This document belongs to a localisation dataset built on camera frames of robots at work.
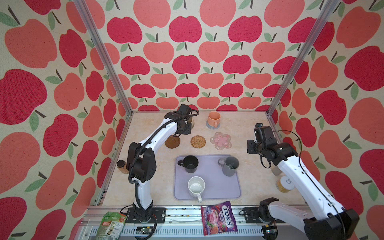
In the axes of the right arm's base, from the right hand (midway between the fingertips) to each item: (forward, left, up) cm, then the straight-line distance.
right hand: (256, 144), depth 78 cm
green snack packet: (-42, +69, -17) cm, 82 cm away
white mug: (-19, +31, -19) cm, 41 cm away
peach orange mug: (+28, +22, -13) cm, 37 cm away
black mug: (-7, +35, -16) cm, 39 cm away
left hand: (+9, +38, -5) cm, 39 cm away
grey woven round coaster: (+25, +23, -19) cm, 39 cm away
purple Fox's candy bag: (-34, +19, -18) cm, 42 cm away
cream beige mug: (+14, +37, -1) cm, 39 cm away
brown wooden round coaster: (+10, +50, -20) cm, 54 cm away
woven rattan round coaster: (+12, +32, -20) cm, 39 cm away
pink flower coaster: (+15, +16, -21) cm, 30 cm away
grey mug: (-5, +11, -16) cm, 20 cm away
